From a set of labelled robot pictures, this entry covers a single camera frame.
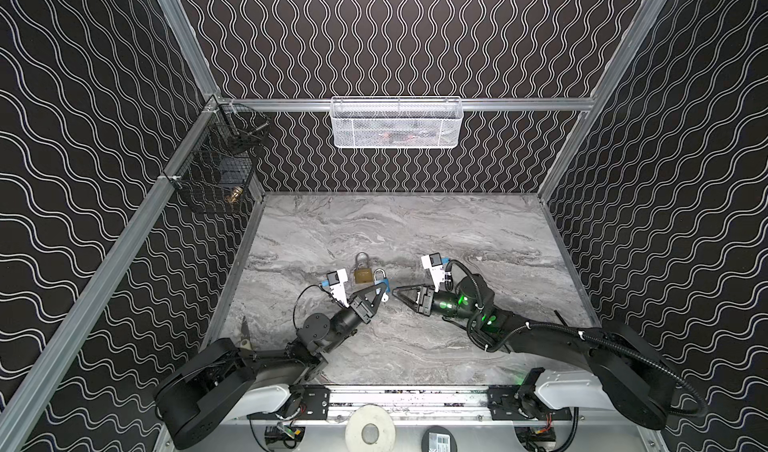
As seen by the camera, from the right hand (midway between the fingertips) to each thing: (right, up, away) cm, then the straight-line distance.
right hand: (395, 294), depth 73 cm
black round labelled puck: (+10, -32, -4) cm, 34 cm away
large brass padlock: (-10, +2, +25) cm, 27 cm away
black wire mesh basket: (-56, +35, +21) cm, 69 cm away
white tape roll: (-6, -32, -1) cm, 32 cm away
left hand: (-1, +1, -3) cm, 3 cm away
